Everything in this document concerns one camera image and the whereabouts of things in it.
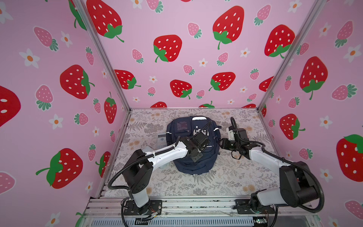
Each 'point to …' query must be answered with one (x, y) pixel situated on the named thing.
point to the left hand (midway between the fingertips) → (196, 152)
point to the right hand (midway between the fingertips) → (219, 142)
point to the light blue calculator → (161, 140)
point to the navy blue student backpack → (191, 127)
